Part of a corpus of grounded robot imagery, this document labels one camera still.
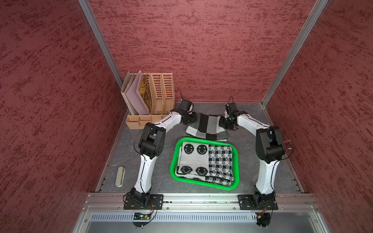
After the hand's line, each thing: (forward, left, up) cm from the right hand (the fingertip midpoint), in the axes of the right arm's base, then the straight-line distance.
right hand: (219, 126), depth 101 cm
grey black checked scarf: (+1, +8, -3) cm, 9 cm away
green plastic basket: (-25, +30, +5) cm, 40 cm away
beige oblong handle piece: (-33, +61, 0) cm, 69 cm away
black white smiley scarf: (-28, +10, +4) cm, 30 cm away
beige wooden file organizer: (+33, +43, +10) cm, 55 cm away
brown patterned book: (+21, +53, +16) cm, 60 cm away
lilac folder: (+11, +57, +17) cm, 60 cm away
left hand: (+3, +16, +3) cm, 17 cm away
